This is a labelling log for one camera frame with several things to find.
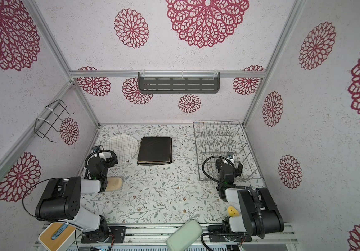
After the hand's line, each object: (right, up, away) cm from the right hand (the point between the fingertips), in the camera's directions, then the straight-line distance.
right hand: (232, 158), depth 88 cm
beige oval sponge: (-66, -14, -2) cm, 68 cm away
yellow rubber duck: (-3, -26, -9) cm, 28 cm away
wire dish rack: (-6, +11, +18) cm, 22 cm away
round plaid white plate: (-68, +6, +19) cm, 71 cm away
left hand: (-74, +1, +5) cm, 74 cm away
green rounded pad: (-27, -34, -16) cm, 47 cm away
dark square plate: (-46, -2, +5) cm, 46 cm away
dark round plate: (-46, +3, +12) cm, 47 cm away
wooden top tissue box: (-84, -33, -19) cm, 92 cm away
